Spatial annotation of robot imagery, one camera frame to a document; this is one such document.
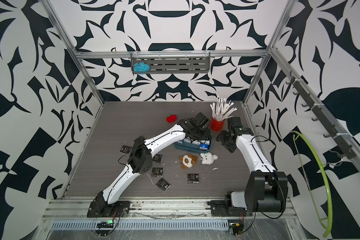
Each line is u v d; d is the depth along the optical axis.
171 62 0.94
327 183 0.52
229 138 0.62
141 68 0.91
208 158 0.88
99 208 0.65
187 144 0.96
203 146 0.94
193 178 0.82
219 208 0.74
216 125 0.97
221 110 0.95
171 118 1.08
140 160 0.59
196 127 0.71
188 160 0.87
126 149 0.93
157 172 0.85
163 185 0.80
